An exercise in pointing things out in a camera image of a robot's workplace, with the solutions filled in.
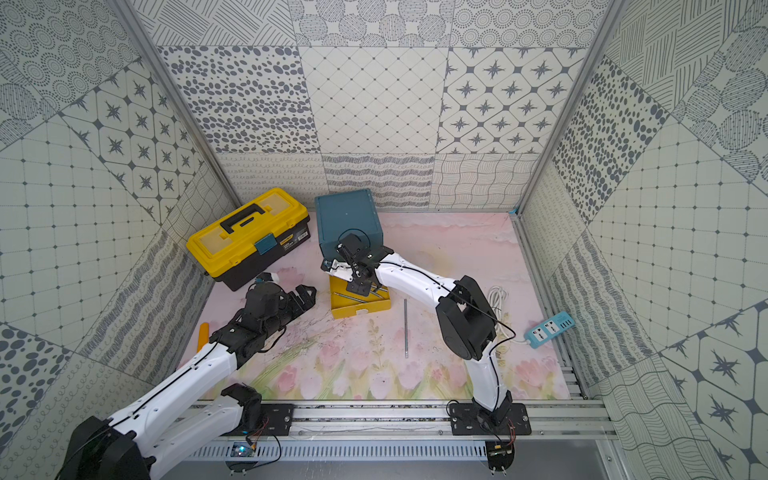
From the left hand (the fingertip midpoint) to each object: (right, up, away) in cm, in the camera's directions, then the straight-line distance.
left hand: (305, 291), depth 83 cm
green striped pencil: (+29, -13, +8) cm, 32 cm away
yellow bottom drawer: (+10, -6, +9) cm, 15 cm away
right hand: (+16, +3, +7) cm, 18 cm away
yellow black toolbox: (-21, +12, +6) cm, 25 cm away
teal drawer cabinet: (+11, +23, +8) cm, 26 cm away
